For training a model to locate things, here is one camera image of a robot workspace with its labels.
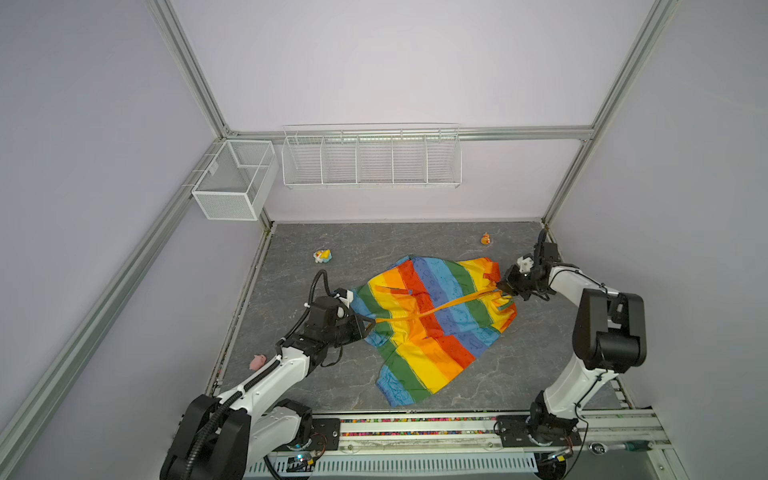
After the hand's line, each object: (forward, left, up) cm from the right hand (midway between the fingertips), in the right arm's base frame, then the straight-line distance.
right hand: (499, 285), depth 96 cm
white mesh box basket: (+30, +88, +20) cm, 95 cm away
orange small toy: (+22, 0, -2) cm, 22 cm away
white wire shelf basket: (+34, +42, +27) cm, 60 cm away
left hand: (-16, +40, +4) cm, 43 cm away
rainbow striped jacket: (-9, +22, -3) cm, 24 cm away
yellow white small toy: (+13, +60, 0) cm, 62 cm away
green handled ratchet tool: (-44, -14, -2) cm, 46 cm away
